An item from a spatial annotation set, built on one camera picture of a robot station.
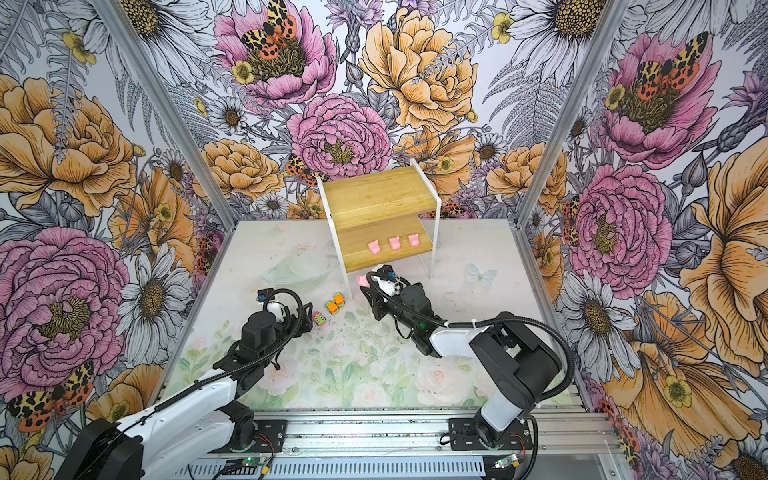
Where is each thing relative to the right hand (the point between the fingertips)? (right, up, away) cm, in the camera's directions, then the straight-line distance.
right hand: (365, 293), depth 85 cm
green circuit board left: (-28, -40, -12) cm, 50 cm away
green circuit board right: (+34, -38, -13) cm, 53 cm away
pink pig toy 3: (+2, +13, +6) cm, 14 cm away
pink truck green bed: (-15, -8, +7) cm, 18 cm away
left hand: (-19, -6, +2) cm, 21 cm away
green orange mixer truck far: (-9, -4, +12) cm, 15 cm away
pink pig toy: (+14, +15, +9) cm, 22 cm away
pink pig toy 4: (-1, +4, -2) cm, 4 cm away
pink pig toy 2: (+8, +14, +7) cm, 18 cm away
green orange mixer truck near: (-11, -6, +9) cm, 16 cm away
